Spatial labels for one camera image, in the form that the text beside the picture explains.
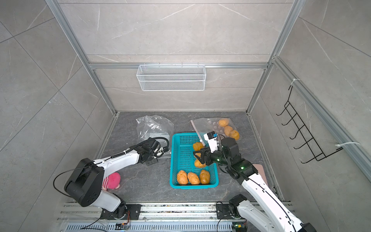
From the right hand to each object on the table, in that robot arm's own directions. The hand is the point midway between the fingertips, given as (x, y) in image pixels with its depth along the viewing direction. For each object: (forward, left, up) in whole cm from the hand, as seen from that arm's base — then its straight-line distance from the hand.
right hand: (199, 151), depth 71 cm
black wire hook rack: (+5, -50, +8) cm, 51 cm away
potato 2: (+27, -23, -19) cm, 40 cm away
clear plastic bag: (+29, +28, -18) cm, 45 cm away
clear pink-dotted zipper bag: (+29, -6, -15) cm, 33 cm away
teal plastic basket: (+7, +10, -22) cm, 25 cm away
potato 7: (-7, -4, -18) cm, 19 cm away
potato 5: (+1, 0, -19) cm, 19 cm away
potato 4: (+13, -1, -17) cm, 21 cm away
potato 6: (-7, +3, -17) cm, 19 cm away
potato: (+34, -21, -18) cm, 44 cm away
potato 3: (+21, -26, -15) cm, 37 cm away
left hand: (+10, +29, -18) cm, 35 cm away
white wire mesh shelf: (+55, +16, +8) cm, 58 cm away
